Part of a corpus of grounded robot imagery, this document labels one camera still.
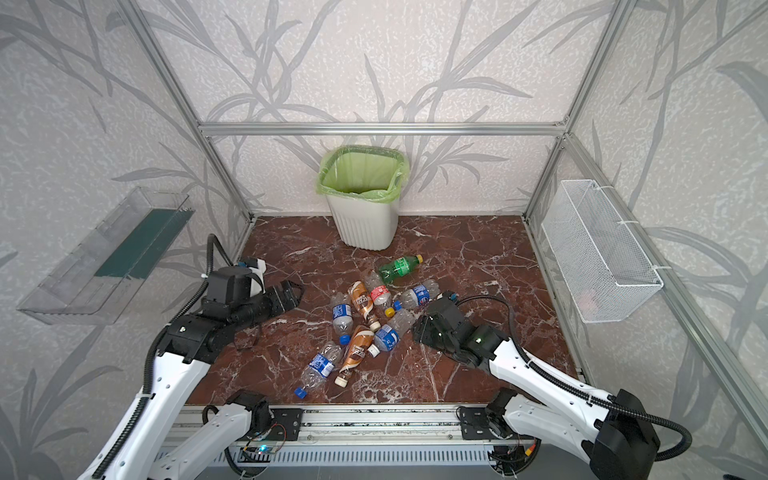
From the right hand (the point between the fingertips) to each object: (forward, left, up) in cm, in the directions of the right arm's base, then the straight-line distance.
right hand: (417, 322), depth 80 cm
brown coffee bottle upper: (+9, +16, -7) cm, 20 cm away
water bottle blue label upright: (+3, +22, -6) cm, 23 cm away
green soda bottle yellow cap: (+22, +5, -6) cm, 24 cm away
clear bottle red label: (+12, +12, -6) cm, 18 cm away
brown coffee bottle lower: (-2, +16, -7) cm, 18 cm away
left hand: (+4, +30, +13) cm, 33 cm away
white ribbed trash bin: (+31, +16, +5) cm, 36 cm away
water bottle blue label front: (-10, +27, -8) cm, 30 cm away
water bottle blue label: (+12, -1, -7) cm, 14 cm away
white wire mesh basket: (0, -39, +23) cm, 45 cm away
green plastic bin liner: (+52, +18, +10) cm, 56 cm away
